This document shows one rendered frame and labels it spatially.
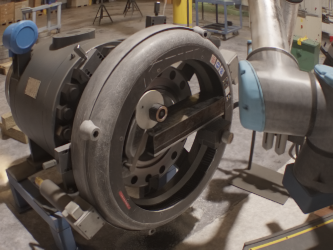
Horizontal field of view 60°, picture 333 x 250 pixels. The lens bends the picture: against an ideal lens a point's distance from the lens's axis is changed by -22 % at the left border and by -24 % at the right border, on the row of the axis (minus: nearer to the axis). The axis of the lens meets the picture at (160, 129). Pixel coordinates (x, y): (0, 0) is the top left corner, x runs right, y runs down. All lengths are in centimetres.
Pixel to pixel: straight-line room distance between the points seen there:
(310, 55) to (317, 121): 364
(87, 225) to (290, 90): 73
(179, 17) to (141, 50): 383
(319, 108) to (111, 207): 70
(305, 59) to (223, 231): 308
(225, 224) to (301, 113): 114
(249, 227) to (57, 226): 94
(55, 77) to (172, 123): 48
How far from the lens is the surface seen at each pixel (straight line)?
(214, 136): 125
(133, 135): 102
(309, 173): 78
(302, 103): 69
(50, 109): 128
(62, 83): 126
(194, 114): 119
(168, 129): 110
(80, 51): 98
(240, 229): 172
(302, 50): 435
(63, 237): 151
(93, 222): 109
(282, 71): 71
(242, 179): 209
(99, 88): 95
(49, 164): 102
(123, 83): 95
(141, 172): 131
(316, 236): 128
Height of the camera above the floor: 115
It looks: 26 degrees down
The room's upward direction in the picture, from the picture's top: straight up
